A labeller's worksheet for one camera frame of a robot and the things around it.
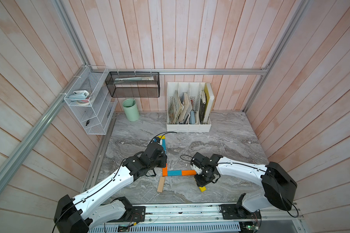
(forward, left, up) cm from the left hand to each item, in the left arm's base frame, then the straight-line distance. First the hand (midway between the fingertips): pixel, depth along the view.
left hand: (164, 159), depth 78 cm
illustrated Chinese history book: (+38, -6, +2) cm, 39 cm away
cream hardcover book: (+38, -29, +11) cm, 49 cm away
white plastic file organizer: (+39, -14, +2) cm, 42 cm away
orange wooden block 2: (-2, -15, -13) cm, 20 cm away
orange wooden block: (-1, 0, -14) cm, 14 cm away
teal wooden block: (+18, +2, -14) cm, 23 cm away
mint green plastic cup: (+42, +27, -4) cm, 50 cm away
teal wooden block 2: (-2, -6, -14) cm, 15 cm away
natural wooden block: (-9, +2, -14) cm, 17 cm away
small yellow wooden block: (+24, +2, -13) cm, 28 cm away
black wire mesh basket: (+54, +24, +10) cm, 60 cm away
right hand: (-8, -20, -13) cm, 26 cm away
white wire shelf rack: (+17, +38, +14) cm, 44 cm away
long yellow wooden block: (-12, -22, -12) cm, 28 cm away
